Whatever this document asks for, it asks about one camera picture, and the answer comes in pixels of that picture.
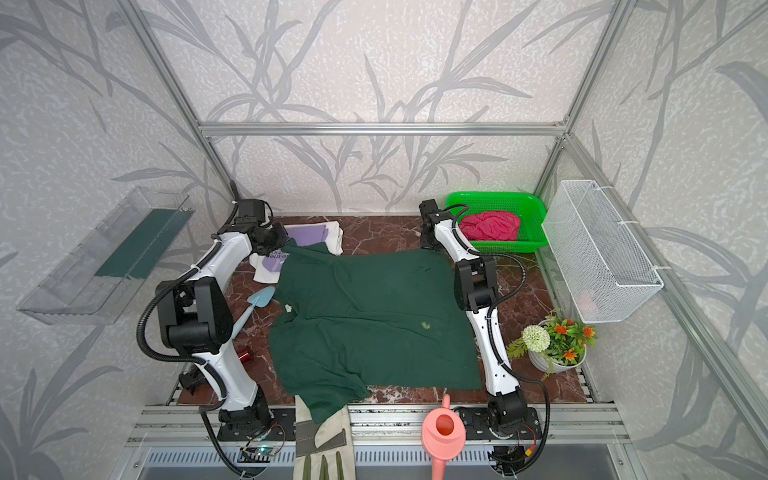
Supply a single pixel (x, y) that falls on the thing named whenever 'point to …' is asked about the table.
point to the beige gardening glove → (326, 450)
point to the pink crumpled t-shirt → (490, 226)
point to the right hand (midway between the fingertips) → (435, 235)
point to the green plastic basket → (528, 206)
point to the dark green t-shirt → (343, 322)
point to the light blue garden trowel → (259, 299)
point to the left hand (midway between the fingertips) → (287, 226)
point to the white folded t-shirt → (334, 235)
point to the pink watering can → (443, 436)
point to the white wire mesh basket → (603, 265)
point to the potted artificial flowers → (554, 345)
